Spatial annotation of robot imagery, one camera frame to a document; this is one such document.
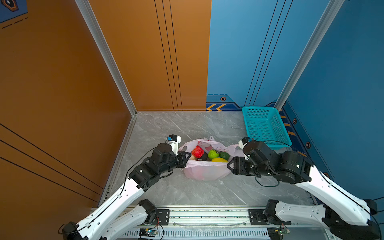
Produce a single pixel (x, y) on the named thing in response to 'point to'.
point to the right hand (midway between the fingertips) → (229, 167)
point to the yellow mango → (219, 160)
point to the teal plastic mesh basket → (264, 124)
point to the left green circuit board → (148, 232)
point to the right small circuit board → (277, 233)
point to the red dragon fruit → (197, 152)
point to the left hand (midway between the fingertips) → (192, 153)
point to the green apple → (212, 154)
